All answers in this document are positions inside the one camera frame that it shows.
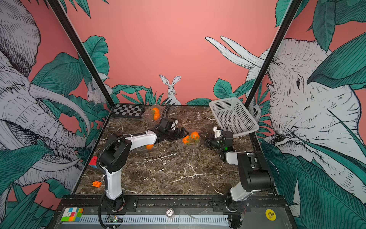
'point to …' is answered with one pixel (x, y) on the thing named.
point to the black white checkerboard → (129, 110)
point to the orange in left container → (157, 111)
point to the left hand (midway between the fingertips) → (186, 133)
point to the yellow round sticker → (270, 214)
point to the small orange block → (96, 183)
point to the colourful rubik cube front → (72, 214)
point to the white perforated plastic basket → (231, 115)
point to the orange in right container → (185, 139)
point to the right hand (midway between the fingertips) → (198, 135)
